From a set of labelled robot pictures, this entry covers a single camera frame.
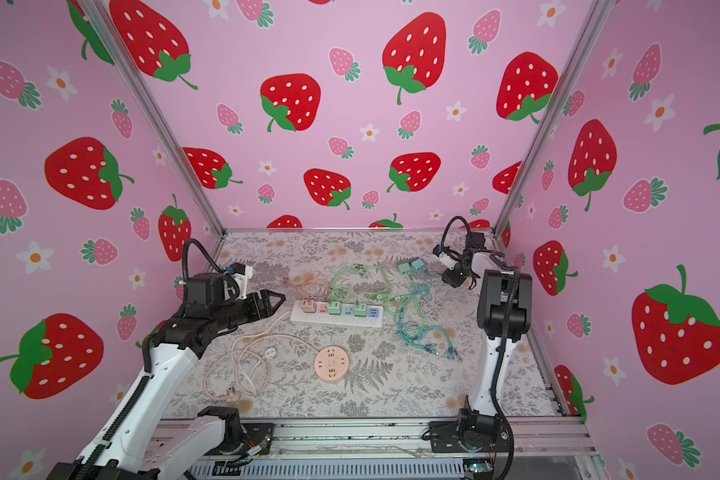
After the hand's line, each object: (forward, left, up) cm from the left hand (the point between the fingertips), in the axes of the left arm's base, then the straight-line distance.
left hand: (276, 298), depth 76 cm
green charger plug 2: (+5, -22, -14) cm, 26 cm away
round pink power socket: (-10, -14, -18) cm, 25 cm away
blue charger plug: (+26, -42, -18) cm, 53 cm away
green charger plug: (+5, -13, -14) cm, 20 cm away
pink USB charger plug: (+6, -5, -15) cm, 17 cm away
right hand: (+24, -55, -19) cm, 63 cm away
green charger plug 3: (+25, -37, -19) cm, 49 cm away
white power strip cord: (-1, +15, -20) cm, 25 cm away
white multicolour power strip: (+5, -26, -18) cm, 32 cm away
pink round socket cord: (-18, +13, -20) cm, 30 cm away
